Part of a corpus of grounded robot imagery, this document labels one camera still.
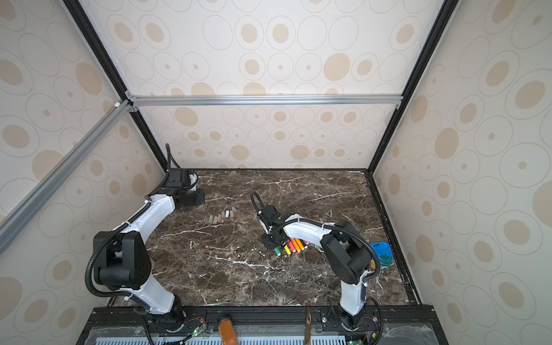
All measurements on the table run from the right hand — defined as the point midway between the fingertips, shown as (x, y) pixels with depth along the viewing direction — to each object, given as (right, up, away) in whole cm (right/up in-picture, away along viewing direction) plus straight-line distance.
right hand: (278, 240), depth 92 cm
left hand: (-30, +21, -1) cm, 36 cm away
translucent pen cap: (-22, +12, +11) cm, 27 cm away
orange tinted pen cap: (-27, +9, +8) cm, 30 cm away
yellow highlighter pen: (+4, -3, -2) cm, 5 cm away
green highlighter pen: (0, -3, -6) cm, 7 cm away
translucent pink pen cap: (-26, +10, +8) cm, 29 cm away
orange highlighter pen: (+8, -2, 0) cm, 8 cm away
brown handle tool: (-16, -25, -22) cm, 37 cm away
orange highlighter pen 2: (+10, -1, 0) cm, 10 cm away
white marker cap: (-24, +11, +9) cm, 28 cm away
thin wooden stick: (+10, -26, -20) cm, 35 cm away
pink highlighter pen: (+12, -1, 0) cm, 12 cm away
